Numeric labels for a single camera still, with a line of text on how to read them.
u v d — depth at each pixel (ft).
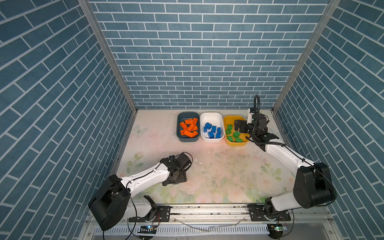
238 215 2.47
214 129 3.45
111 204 1.34
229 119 3.66
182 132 3.41
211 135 3.36
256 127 2.19
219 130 3.44
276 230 2.34
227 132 3.41
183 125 3.55
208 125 3.55
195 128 3.54
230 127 3.54
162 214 2.43
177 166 2.03
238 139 3.26
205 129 3.47
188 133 3.34
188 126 3.53
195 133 3.44
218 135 3.33
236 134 3.34
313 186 1.43
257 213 2.40
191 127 3.53
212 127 3.55
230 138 3.36
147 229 2.37
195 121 3.62
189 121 3.62
